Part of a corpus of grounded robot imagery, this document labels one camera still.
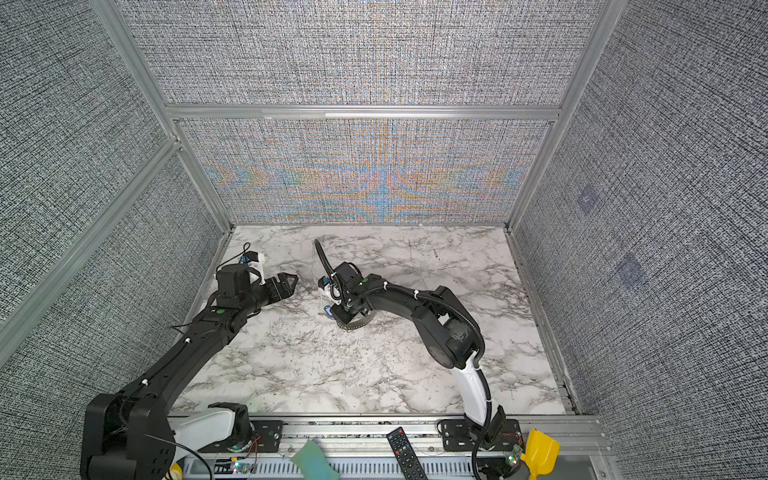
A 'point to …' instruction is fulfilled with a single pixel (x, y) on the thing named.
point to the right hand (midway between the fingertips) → (339, 311)
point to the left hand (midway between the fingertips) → (288, 280)
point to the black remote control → (405, 455)
